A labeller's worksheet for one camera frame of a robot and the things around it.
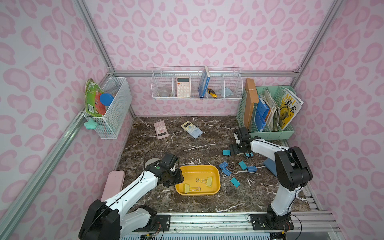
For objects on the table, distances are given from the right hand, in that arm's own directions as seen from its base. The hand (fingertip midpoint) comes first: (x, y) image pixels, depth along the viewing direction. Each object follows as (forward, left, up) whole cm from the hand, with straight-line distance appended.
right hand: (237, 146), depth 99 cm
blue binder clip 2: (-17, +9, 0) cm, 19 cm away
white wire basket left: (-8, +68, +30) cm, 75 cm away
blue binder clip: (-13, +10, -1) cm, 16 cm away
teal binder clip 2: (-4, +8, -1) cm, 9 cm away
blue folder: (+16, -15, +14) cm, 26 cm away
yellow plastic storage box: (-18, +30, -1) cm, 35 cm away
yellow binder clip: (-23, +19, -1) cm, 30 cm away
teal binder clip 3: (-12, -2, -1) cm, 13 cm away
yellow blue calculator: (+15, +31, -1) cm, 35 cm away
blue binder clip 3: (-14, -7, -2) cm, 16 cm away
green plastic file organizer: (+32, -28, +19) cm, 47 cm away
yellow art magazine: (+21, -34, +16) cm, 43 cm away
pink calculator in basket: (+26, +35, +29) cm, 52 cm away
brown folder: (+13, -4, +30) cm, 33 cm away
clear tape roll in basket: (+24, +47, +25) cm, 58 cm away
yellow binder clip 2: (-27, +31, -1) cm, 41 cm away
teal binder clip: (-23, +4, 0) cm, 24 cm away
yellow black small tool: (+24, +17, +25) cm, 39 cm away
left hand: (-22, +34, +4) cm, 41 cm away
